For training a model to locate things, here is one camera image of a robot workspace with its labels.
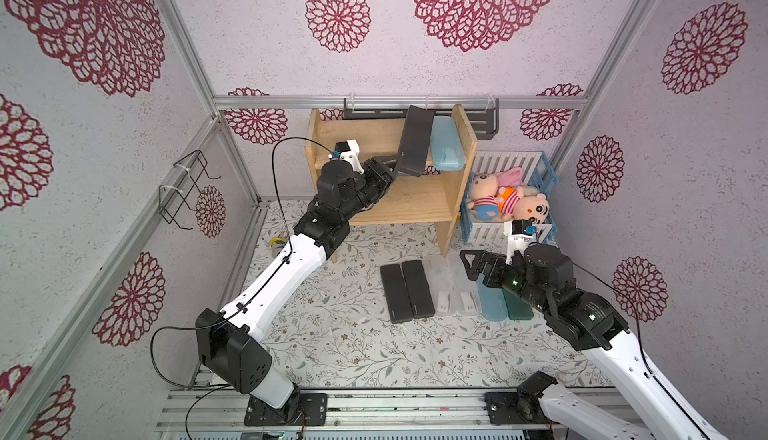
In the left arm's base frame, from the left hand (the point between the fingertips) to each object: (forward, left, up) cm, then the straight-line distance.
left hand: (402, 159), depth 66 cm
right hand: (-16, -18, -16) cm, 29 cm away
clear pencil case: (-7, -14, -43) cm, 46 cm away
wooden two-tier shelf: (+13, -12, -26) cm, 31 cm away
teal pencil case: (-15, -29, -43) cm, 54 cm away
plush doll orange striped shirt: (+16, -43, -32) cm, 56 cm away
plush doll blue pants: (+20, -31, -34) cm, 50 cm away
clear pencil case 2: (-11, -20, -42) cm, 48 cm away
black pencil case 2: (-11, -6, -43) cm, 44 cm away
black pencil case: (-12, +1, -43) cm, 45 cm away
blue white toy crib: (+34, -55, -35) cm, 74 cm away
